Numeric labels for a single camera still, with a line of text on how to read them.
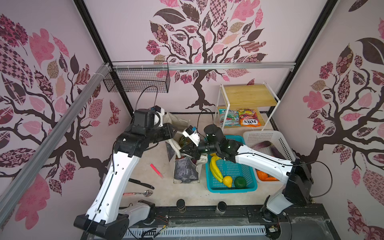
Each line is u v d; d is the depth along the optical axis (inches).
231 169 35.4
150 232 28.5
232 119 36.2
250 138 38.5
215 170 33.1
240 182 31.7
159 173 34.5
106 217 14.0
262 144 38.8
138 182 33.6
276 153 36.9
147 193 31.0
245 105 31.4
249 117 36.4
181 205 26.9
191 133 24.1
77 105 25.5
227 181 32.0
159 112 23.5
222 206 26.9
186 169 29.2
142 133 18.4
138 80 47.9
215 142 22.4
